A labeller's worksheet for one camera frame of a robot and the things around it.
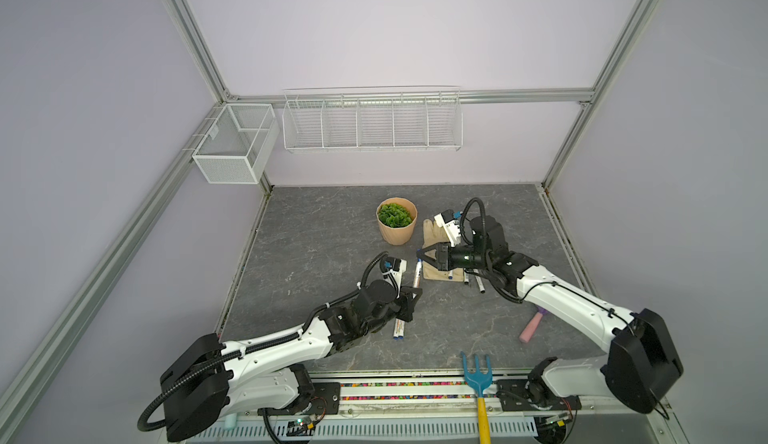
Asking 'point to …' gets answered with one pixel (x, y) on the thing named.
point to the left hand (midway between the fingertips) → (420, 295)
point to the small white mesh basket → (238, 144)
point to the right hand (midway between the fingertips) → (418, 256)
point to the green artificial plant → (396, 217)
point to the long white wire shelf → (374, 119)
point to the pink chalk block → (529, 329)
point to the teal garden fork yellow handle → (480, 384)
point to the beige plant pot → (398, 241)
